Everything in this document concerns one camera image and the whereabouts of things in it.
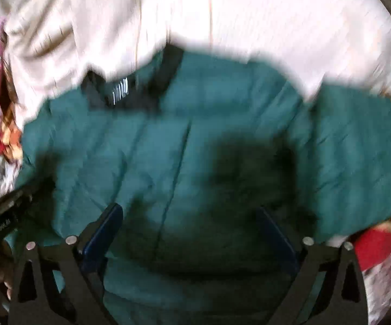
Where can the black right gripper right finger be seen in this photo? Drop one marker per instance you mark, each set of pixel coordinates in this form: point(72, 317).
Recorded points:
point(328, 286)

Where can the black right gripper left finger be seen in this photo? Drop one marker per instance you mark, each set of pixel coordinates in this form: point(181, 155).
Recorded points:
point(63, 284)

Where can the green quilted puffer jacket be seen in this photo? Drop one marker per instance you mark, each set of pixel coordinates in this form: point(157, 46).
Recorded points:
point(197, 167)

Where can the red knitted garment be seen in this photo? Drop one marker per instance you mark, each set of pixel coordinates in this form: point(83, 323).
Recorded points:
point(372, 246)

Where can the orange yellow patterned cloth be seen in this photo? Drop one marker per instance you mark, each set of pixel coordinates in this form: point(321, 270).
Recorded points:
point(10, 134)

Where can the beige embossed floral blanket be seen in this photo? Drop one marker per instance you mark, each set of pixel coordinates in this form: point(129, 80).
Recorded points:
point(53, 43)

